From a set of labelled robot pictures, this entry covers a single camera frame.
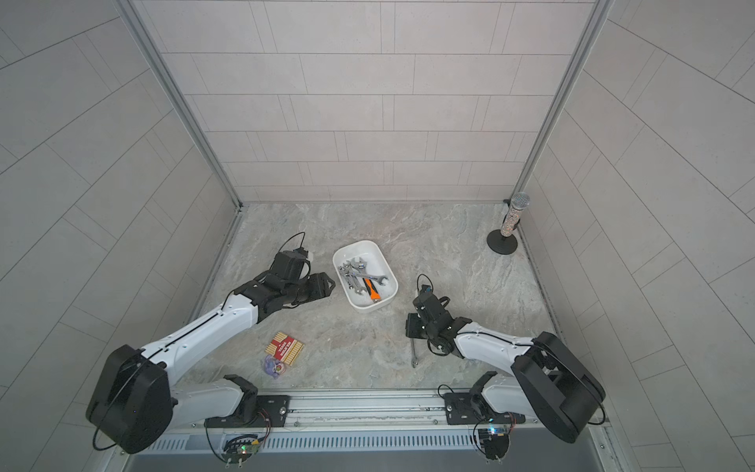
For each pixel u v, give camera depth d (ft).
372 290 2.99
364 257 3.26
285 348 2.62
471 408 2.10
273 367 2.48
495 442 2.22
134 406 1.25
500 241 3.44
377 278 3.07
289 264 2.06
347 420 2.32
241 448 2.14
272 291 2.02
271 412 2.33
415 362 2.56
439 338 2.11
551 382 1.37
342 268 3.17
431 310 2.19
